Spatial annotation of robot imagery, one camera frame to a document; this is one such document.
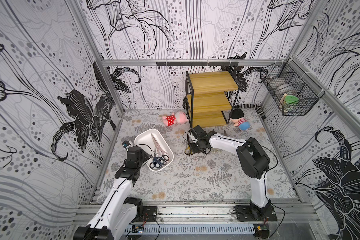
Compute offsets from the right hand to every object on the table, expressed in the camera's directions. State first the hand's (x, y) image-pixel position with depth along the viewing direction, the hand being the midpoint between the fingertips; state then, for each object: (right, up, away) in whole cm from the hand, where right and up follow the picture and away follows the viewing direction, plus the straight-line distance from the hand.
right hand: (194, 146), depth 98 cm
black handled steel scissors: (+22, +8, +7) cm, 25 cm away
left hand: (-30, -2, -13) cm, 33 cm away
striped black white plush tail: (+53, +29, +21) cm, 64 cm away
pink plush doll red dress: (-10, +20, +9) cm, 24 cm away
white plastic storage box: (-31, +5, -8) cm, 33 cm away
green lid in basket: (+51, +29, -19) cm, 62 cm away
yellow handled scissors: (-5, -3, -2) cm, 6 cm away
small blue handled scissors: (-23, -8, -11) cm, 27 cm away
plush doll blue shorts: (+30, +21, +7) cm, 37 cm away
